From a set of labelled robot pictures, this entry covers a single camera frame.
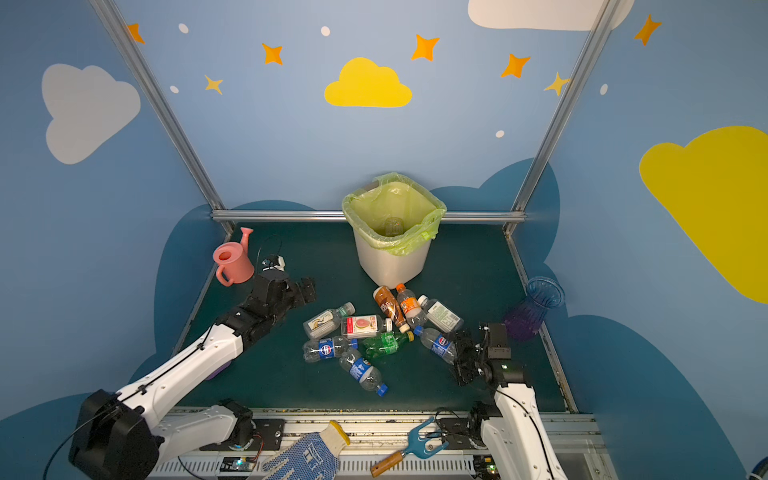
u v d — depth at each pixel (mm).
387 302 931
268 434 749
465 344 736
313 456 710
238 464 706
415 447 732
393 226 1046
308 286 753
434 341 861
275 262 733
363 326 893
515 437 482
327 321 890
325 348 839
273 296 629
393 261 890
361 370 799
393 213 1044
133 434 383
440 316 929
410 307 929
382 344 898
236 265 975
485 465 716
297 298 749
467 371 729
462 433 733
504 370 574
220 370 535
